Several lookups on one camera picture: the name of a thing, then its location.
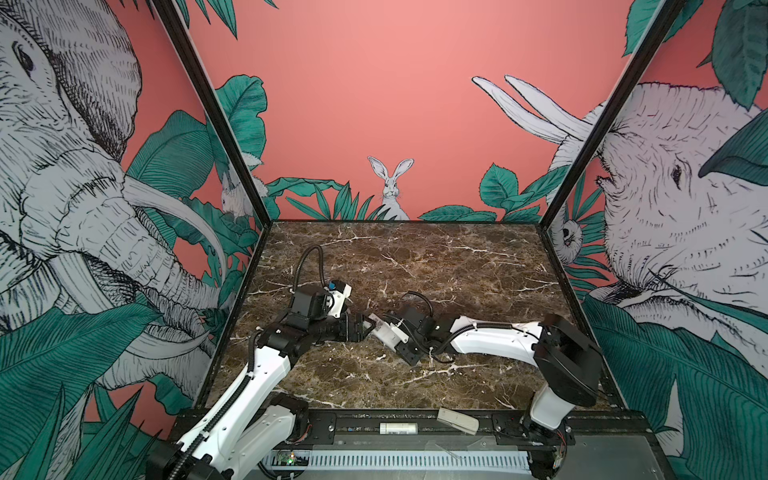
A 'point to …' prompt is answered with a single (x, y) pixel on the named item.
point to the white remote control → (384, 332)
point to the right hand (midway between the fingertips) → (399, 346)
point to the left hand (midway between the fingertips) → (362, 320)
